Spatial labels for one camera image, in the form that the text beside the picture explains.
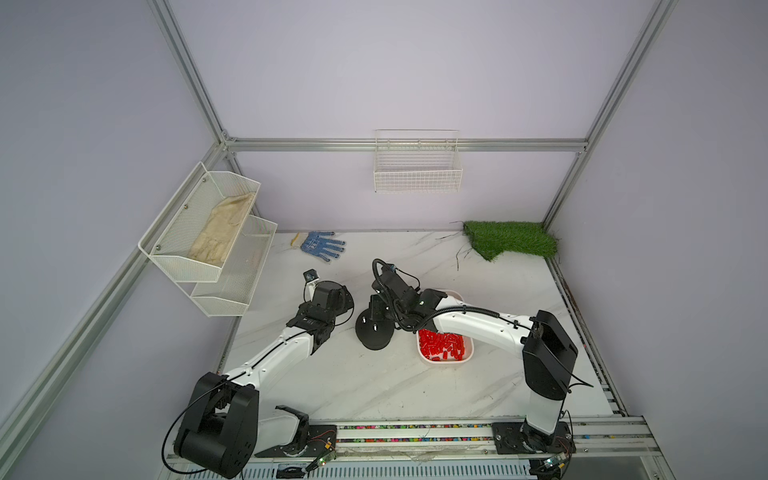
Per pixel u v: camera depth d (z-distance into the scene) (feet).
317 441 2.41
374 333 2.75
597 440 2.46
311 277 2.51
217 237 2.56
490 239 3.65
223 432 1.33
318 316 2.17
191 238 2.49
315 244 3.81
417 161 3.08
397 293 2.05
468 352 2.79
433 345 2.90
